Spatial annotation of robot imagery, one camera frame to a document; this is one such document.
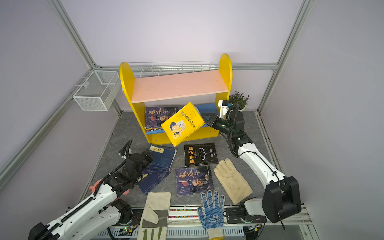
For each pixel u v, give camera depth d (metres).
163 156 0.91
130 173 0.60
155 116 0.93
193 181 0.85
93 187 0.73
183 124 0.77
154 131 0.91
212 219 0.73
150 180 0.86
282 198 0.42
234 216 0.74
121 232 0.72
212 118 0.65
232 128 0.58
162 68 0.93
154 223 0.72
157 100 0.72
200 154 0.94
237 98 1.04
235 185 0.83
